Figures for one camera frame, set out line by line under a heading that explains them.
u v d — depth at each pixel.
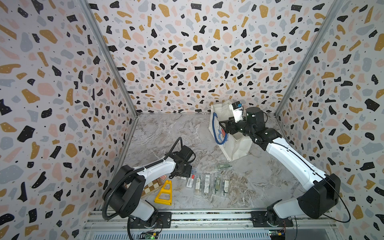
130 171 0.45
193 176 0.87
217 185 0.84
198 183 0.85
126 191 0.43
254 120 0.57
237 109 0.66
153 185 0.82
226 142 0.90
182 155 0.70
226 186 0.84
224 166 0.92
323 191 0.40
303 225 0.74
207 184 0.84
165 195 0.82
